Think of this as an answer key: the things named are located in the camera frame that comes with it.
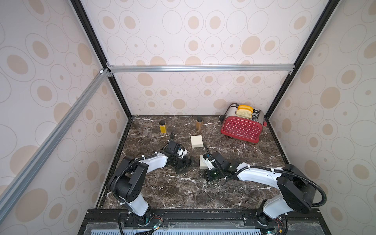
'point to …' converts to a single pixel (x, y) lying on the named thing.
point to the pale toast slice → (244, 113)
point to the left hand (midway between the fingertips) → (195, 166)
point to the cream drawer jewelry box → (197, 141)
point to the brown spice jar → (199, 123)
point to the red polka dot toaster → (245, 129)
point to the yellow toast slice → (245, 107)
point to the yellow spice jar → (163, 126)
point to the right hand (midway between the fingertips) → (202, 179)
